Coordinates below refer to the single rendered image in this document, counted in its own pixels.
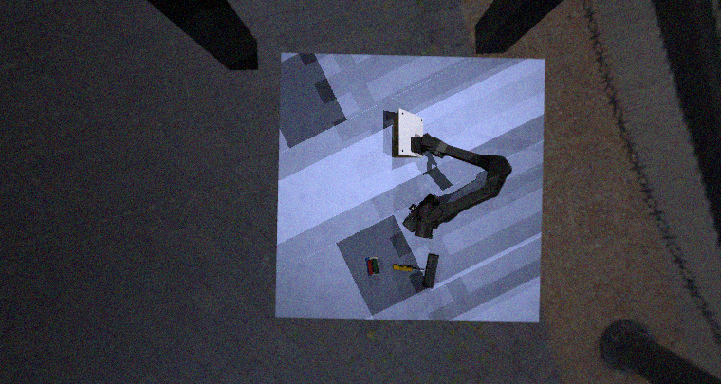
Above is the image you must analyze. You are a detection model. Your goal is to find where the yellow screwdriver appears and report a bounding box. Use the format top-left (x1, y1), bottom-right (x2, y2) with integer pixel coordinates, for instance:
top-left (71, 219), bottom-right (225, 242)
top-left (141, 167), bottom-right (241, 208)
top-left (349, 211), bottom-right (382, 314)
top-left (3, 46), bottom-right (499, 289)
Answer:
top-left (393, 265), bottom-right (424, 272)

